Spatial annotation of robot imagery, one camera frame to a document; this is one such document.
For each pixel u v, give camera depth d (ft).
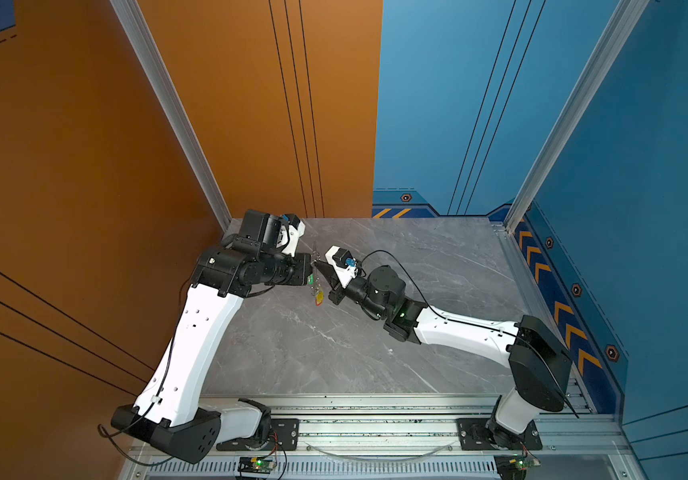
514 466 2.31
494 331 1.58
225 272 1.36
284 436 2.42
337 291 2.08
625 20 2.30
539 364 1.40
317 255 1.93
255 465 2.33
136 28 2.33
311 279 2.20
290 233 1.96
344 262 1.90
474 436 2.38
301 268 1.87
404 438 2.45
